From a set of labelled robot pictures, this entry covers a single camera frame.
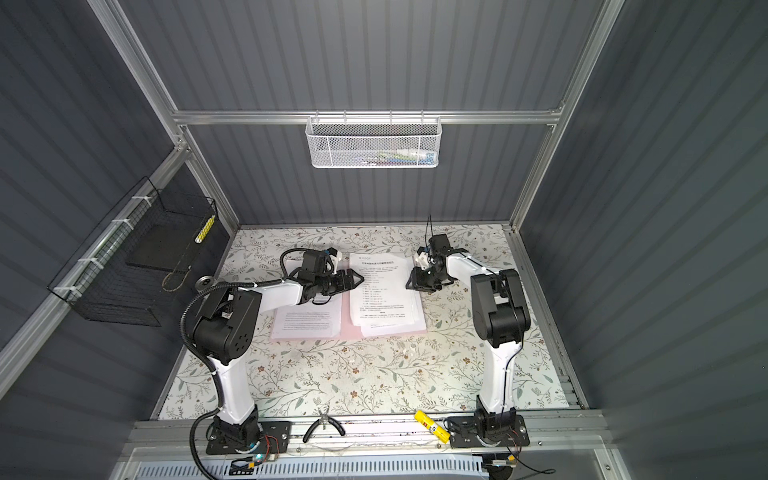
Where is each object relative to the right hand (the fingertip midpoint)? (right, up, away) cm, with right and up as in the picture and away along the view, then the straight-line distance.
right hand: (415, 287), depth 99 cm
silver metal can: (-63, +3, -13) cm, 65 cm away
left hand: (-20, +3, -1) cm, 20 cm away
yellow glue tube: (+2, -32, -26) cm, 41 cm away
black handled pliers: (-26, -31, -23) cm, 46 cm away
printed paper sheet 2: (-11, -3, 0) cm, 11 cm away
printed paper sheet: (-35, -9, -6) cm, 36 cm away
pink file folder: (-21, -13, -8) cm, 26 cm away
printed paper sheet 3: (0, -12, -6) cm, 13 cm away
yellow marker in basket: (-60, +16, -19) cm, 65 cm away
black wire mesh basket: (-72, +12, -25) cm, 77 cm away
